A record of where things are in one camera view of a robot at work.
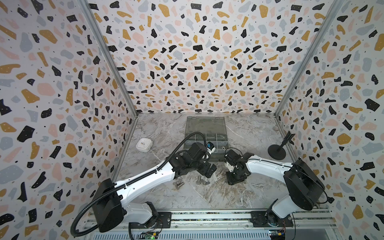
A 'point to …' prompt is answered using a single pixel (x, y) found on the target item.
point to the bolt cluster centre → (205, 182)
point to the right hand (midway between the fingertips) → (227, 180)
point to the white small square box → (144, 144)
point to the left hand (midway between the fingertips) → (210, 162)
